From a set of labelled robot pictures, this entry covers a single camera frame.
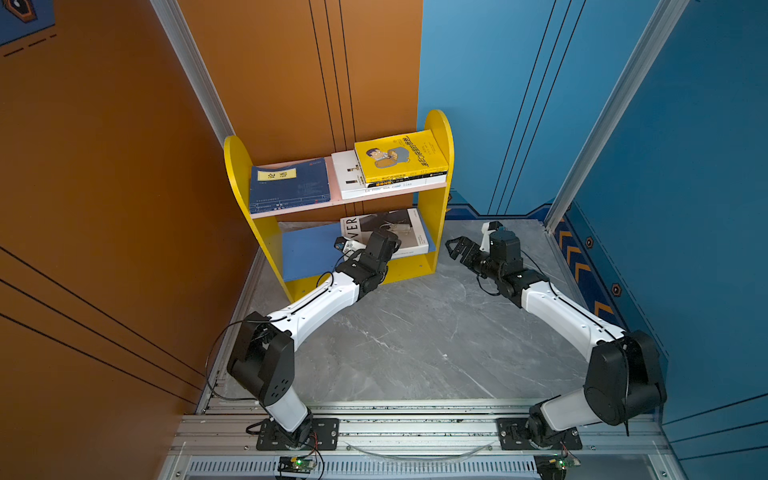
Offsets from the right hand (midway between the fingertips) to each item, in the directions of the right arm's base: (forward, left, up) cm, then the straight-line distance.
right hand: (452, 249), depth 85 cm
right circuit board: (-49, -21, -23) cm, 58 cm away
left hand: (+2, +19, +2) cm, 19 cm away
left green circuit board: (-49, +41, -22) cm, 67 cm away
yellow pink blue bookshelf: (+12, +49, -8) cm, 51 cm away
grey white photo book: (+14, +14, -2) cm, 20 cm away
